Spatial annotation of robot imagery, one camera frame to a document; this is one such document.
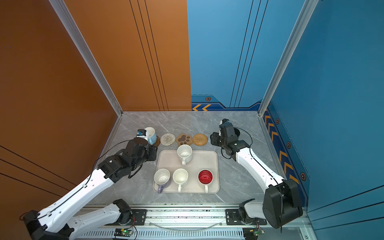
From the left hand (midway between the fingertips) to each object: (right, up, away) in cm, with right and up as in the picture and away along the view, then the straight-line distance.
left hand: (156, 146), depth 75 cm
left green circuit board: (-15, -41, -4) cm, 44 cm away
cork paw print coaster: (+11, +1, +28) cm, 30 cm away
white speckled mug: (+13, -7, +21) cm, 25 cm away
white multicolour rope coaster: (0, +1, +28) cm, 28 cm away
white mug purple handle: (0, -19, +10) cm, 21 cm away
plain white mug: (+11, -19, +10) cm, 24 cm away
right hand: (+30, +4, +10) cm, 32 cm away
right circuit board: (+47, -41, -5) cm, 63 cm away
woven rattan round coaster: (+23, +1, +27) cm, 36 cm away
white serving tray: (+23, -11, +17) cm, 31 cm away
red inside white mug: (+26, -19, +10) cm, 33 cm away
